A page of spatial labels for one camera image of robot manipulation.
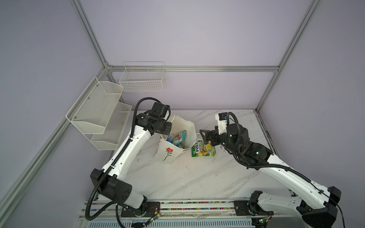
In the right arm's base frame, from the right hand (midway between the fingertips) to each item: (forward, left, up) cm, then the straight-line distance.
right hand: (206, 128), depth 67 cm
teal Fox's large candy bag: (+3, +14, -14) cm, 20 cm away
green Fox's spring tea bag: (+6, +2, -31) cm, 31 cm away
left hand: (+5, +22, -6) cm, 23 cm away
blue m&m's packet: (+4, +20, -15) cm, 26 cm away
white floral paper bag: (-5, +21, -15) cm, 26 cm away
